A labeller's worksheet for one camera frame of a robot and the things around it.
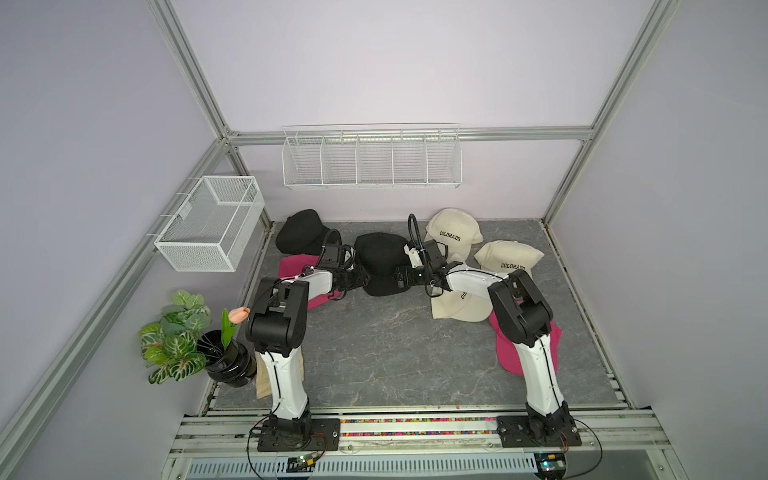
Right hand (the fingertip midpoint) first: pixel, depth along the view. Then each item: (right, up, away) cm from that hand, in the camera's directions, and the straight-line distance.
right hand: (399, 273), depth 102 cm
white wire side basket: (-53, +14, -19) cm, 58 cm away
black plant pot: (-43, -22, -27) cm, 55 cm away
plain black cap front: (-6, +7, -4) cm, 10 cm away
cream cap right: (+37, +6, 0) cm, 37 cm away
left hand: (-11, -2, -1) cm, 11 cm away
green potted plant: (-49, -12, -40) cm, 64 cm away
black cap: (-37, +14, +9) cm, 40 cm away
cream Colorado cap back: (+21, +15, +7) cm, 26 cm away
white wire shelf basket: (-9, +39, -4) cm, 41 cm away
